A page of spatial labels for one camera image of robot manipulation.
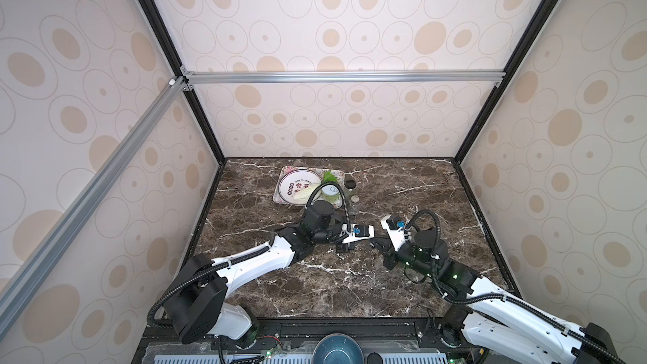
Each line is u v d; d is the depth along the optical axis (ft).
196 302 1.36
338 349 2.30
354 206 3.19
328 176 3.38
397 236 2.13
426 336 2.39
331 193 3.29
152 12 2.45
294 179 3.61
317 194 1.95
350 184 3.27
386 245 2.21
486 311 1.69
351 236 2.05
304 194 3.34
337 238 2.13
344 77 3.02
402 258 2.16
